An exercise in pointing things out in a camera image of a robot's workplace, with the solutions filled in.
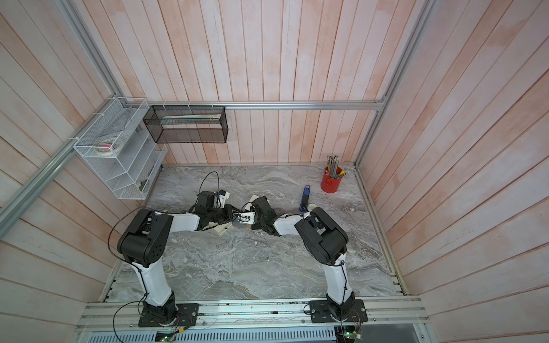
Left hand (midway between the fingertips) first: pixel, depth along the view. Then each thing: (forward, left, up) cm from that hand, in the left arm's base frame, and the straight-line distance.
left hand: (242, 215), depth 96 cm
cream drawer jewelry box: (-7, +9, 0) cm, 11 cm away
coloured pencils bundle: (+21, -43, +11) cm, 49 cm away
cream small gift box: (+10, -5, -1) cm, 11 cm away
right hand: (+4, -4, -1) cm, 5 cm away
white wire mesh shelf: (+3, +39, +25) cm, 47 cm away
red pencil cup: (+15, -42, +5) cm, 45 cm away
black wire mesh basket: (+41, +30, +20) cm, 55 cm away
